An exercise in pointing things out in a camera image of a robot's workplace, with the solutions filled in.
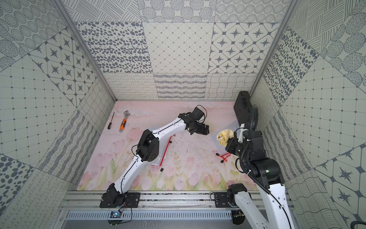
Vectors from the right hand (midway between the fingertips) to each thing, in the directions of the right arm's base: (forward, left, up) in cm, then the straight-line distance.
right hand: (228, 142), depth 68 cm
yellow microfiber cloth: (0, +3, +6) cm, 7 cm away
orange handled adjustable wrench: (+37, +70, -23) cm, 82 cm away
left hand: (+16, +6, -19) cm, 26 cm away
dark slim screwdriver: (+26, +79, -23) cm, 86 cm away
